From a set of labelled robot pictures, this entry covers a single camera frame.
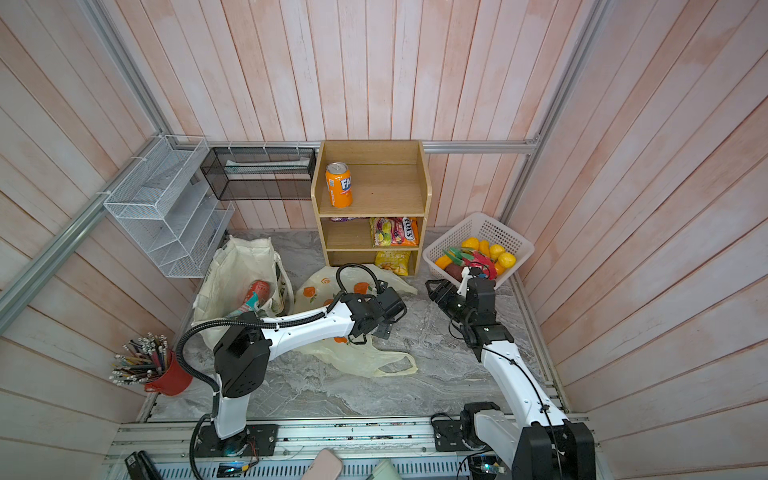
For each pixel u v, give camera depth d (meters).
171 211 0.80
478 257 1.01
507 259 1.01
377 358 0.81
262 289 0.97
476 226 1.14
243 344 0.54
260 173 1.04
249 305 0.87
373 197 0.86
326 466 0.70
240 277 0.93
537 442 0.39
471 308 0.64
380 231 0.93
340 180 0.75
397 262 1.04
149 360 0.73
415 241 0.92
